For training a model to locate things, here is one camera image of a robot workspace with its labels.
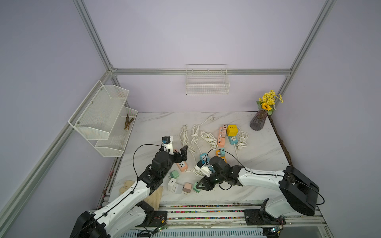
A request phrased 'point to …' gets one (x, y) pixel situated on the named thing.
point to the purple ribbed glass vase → (258, 120)
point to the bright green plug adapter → (195, 188)
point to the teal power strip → (233, 140)
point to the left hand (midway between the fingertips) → (179, 147)
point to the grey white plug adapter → (177, 188)
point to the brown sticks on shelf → (127, 122)
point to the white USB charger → (170, 184)
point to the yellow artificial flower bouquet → (267, 101)
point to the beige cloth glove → (153, 200)
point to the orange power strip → (218, 153)
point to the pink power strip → (222, 134)
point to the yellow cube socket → (232, 130)
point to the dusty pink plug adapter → (187, 188)
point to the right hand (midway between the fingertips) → (200, 186)
